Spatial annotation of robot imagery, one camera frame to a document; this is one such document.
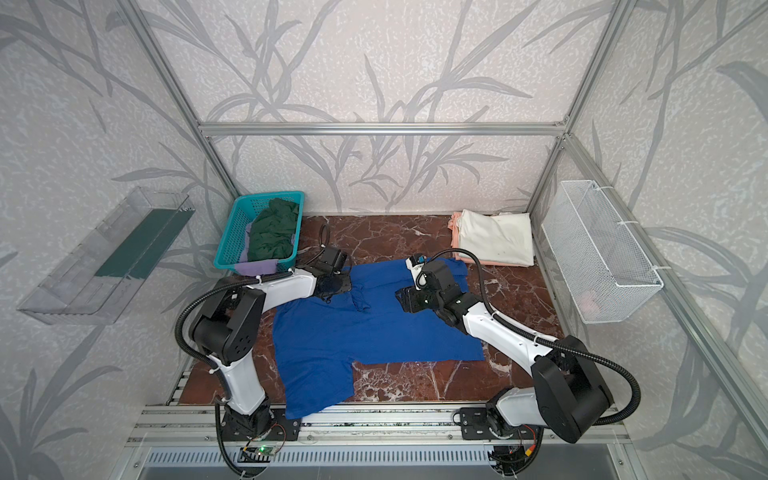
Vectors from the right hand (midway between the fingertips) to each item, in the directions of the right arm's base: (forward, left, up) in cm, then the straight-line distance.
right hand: (405, 282), depth 86 cm
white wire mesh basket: (-12, -41, +22) cm, 48 cm away
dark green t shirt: (+25, +48, -6) cm, 54 cm away
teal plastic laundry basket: (+23, +61, -6) cm, 66 cm away
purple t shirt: (+7, +48, -4) cm, 48 cm away
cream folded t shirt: (+24, -36, -10) cm, 45 cm away
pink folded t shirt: (+24, -33, -10) cm, 42 cm away
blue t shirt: (-4, +2, -13) cm, 14 cm away
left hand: (+9, +19, -10) cm, 23 cm away
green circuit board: (-39, +33, -12) cm, 53 cm away
